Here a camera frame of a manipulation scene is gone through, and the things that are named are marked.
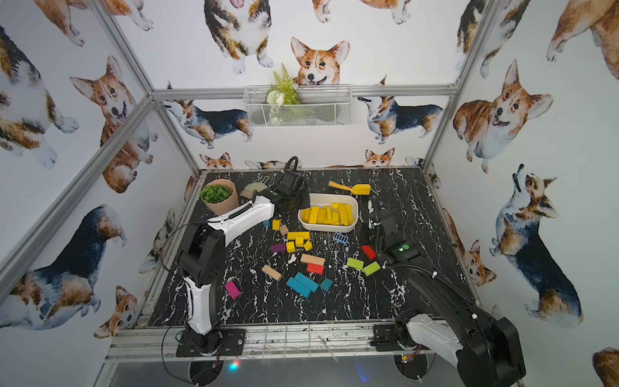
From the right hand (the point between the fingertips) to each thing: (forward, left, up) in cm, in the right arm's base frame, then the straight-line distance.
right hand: (362, 222), depth 82 cm
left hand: (+15, +18, -3) cm, 23 cm away
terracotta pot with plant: (+15, +55, -4) cm, 57 cm away
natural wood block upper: (-6, +17, -16) cm, 24 cm away
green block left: (-7, +2, -17) cm, 18 cm away
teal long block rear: (-14, +19, -16) cm, 29 cm away
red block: (-3, -3, -16) cm, 17 cm away
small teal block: (-15, +13, -16) cm, 25 cm away
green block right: (-9, -4, -17) cm, 19 cm away
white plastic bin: (+13, +11, -13) cm, 22 cm away
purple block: (-1, +31, -15) cm, 35 cm away
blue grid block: (+3, +7, -15) cm, 17 cm away
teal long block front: (-16, +22, -16) cm, 32 cm away
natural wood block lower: (-11, +33, -16) cm, 38 cm away
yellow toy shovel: (+29, -5, -17) cm, 34 cm away
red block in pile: (-9, +16, -16) cm, 25 cm away
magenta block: (-17, +45, -15) cm, 50 cm away
